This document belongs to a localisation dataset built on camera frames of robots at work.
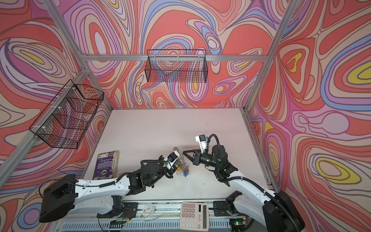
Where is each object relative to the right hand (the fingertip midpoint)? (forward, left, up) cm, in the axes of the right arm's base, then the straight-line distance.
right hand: (185, 157), depth 74 cm
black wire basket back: (+63, +6, +17) cm, 65 cm away
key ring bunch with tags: (-3, +1, -6) cm, 7 cm away
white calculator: (-24, -4, -16) cm, 29 cm away
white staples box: (-20, +20, -16) cm, 32 cm away
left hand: (0, +2, +1) cm, 2 cm away
